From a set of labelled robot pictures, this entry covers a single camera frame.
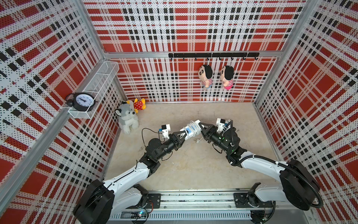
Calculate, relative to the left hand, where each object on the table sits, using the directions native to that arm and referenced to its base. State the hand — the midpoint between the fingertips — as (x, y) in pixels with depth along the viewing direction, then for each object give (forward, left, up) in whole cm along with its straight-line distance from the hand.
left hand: (190, 132), depth 72 cm
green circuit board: (-34, +27, -24) cm, 49 cm away
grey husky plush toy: (+19, +43, -10) cm, 48 cm away
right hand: (+5, -5, +1) cm, 7 cm away
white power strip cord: (+9, -5, -24) cm, 26 cm away
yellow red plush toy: (+41, +43, -21) cm, 63 cm away
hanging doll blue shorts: (+41, -10, +9) cm, 43 cm away
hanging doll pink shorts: (+42, -25, +6) cm, 50 cm away
